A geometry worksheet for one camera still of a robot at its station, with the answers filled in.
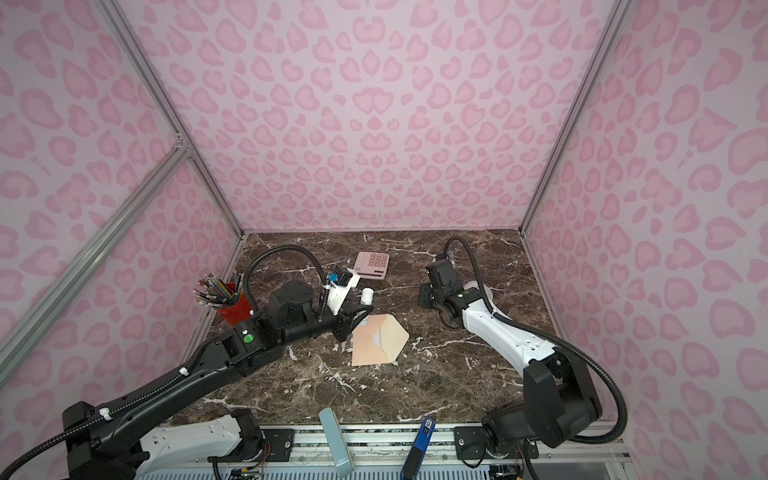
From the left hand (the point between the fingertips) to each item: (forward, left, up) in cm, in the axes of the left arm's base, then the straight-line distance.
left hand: (370, 301), depth 66 cm
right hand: (+13, -15, -16) cm, 25 cm away
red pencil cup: (+10, +41, -21) cm, 47 cm away
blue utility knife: (-27, -9, -26) cm, 39 cm away
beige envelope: (+5, -4, -30) cm, 31 cm away
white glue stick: (0, +1, +1) cm, 2 cm away
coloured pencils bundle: (+13, +47, -13) cm, 50 cm away
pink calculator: (+31, +3, -28) cm, 42 cm away
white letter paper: (+4, +1, -29) cm, 29 cm away
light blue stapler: (-23, +10, -29) cm, 38 cm away
